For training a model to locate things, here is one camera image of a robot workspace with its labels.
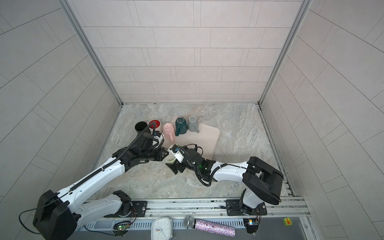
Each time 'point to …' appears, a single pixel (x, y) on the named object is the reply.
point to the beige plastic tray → (207, 138)
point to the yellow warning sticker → (287, 221)
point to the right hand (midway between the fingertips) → (171, 158)
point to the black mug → (140, 126)
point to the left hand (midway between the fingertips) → (172, 151)
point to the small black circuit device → (252, 224)
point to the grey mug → (192, 124)
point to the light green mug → (171, 157)
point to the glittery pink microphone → (190, 223)
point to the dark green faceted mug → (181, 126)
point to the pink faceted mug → (168, 132)
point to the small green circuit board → (122, 227)
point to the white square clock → (161, 228)
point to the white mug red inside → (157, 124)
